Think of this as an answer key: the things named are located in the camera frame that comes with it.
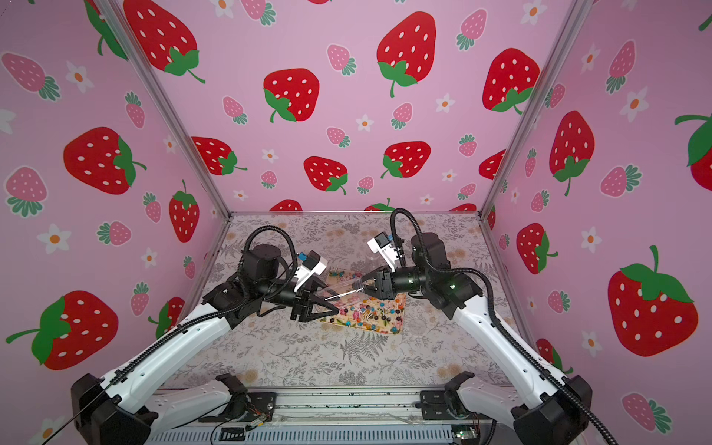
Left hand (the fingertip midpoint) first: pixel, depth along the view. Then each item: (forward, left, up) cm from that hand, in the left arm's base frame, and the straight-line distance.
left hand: (338, 304), depth 64 cm
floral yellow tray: (+3, -1, +4) cm, 6 cm away
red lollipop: (+1, -2, +3) cm, 4 cm away
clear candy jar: (+2, +2, 0) cm, 3 cm away
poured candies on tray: (+10, -12, -27) cm, 31 cm away
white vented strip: (-23, +7, -28) cm, 37 cm away
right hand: (+2, -4, +3) cm, 5 cm away
